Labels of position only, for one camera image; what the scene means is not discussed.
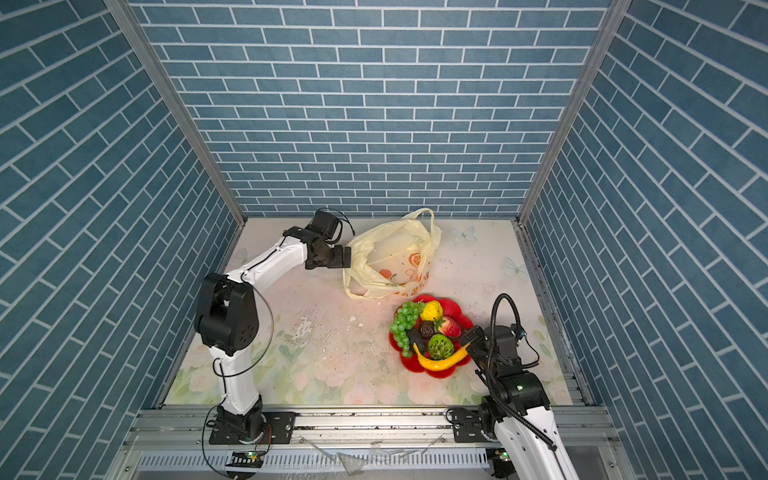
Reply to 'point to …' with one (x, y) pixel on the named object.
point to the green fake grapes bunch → (406, 317)
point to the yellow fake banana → (445, 363)
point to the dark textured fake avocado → (415, 336)
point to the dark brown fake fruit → (427, 328)
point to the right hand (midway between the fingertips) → (468, 337)
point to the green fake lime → (440, 347)
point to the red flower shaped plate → (414, 363)
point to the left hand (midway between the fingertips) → (338, 259)
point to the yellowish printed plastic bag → (392, 258)
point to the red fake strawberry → (450, 327)
